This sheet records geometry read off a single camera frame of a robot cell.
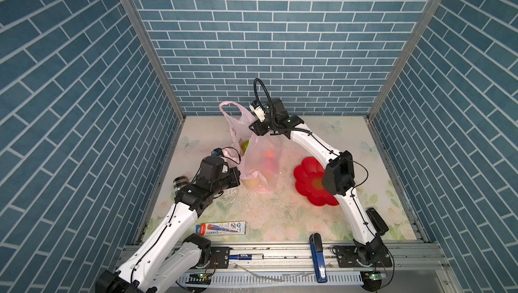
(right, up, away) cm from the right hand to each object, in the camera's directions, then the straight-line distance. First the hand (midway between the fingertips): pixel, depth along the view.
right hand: (256, 123), depth 93 cm
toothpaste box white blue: (-13, -43, -13) cm, 47 cm away
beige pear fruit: (-1, -27, -6) cm, 28 cm away
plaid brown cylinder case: (-35, -27, -3) cm, 44 cm away
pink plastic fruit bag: (+1, -15, +3) cm, 16 cm away
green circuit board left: (-19, -58, -21) cm, 64 cm away
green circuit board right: (+45, -56, -23) cm, 75 cm away
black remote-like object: (+50, -42, -15) cm, 67 cm away
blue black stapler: (+24, -49, -23) cm, 59 cm away
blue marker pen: (-2, -50, -20) cm, 54 cm away
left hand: (-3, -20, -16) cm, 26 cm away
